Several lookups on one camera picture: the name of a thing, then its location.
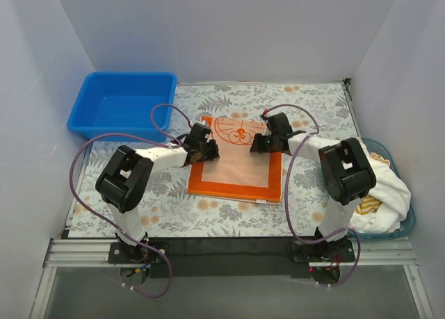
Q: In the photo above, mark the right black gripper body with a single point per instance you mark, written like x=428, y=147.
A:
x=261, y=143

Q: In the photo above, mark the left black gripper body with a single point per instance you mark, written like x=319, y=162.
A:
x=207, y=150

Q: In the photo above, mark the orange cartoon towel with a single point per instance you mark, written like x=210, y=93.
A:
x=237, y=173

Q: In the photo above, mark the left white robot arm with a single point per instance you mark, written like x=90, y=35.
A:
x=123, y=181

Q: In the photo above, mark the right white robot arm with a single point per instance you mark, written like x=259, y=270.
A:
x=347, y=173

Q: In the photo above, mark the floral table mat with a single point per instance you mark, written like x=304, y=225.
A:
x=168, y=210

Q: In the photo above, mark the blue plastic bin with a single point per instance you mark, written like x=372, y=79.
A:
x=123, y=102

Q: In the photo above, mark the teal laundry basket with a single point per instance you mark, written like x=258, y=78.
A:
x=400, y=225

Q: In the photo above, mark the yellow striped towel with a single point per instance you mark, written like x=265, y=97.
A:
x=368, y=205

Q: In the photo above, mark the white towel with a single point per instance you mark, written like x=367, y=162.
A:
x=386, y=194

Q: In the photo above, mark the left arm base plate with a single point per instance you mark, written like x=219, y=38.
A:
x=123, y=253

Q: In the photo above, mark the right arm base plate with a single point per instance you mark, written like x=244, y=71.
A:
x=321, y=252

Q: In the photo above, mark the aluminium frame rail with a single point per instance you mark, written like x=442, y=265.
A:
x=94, y=252

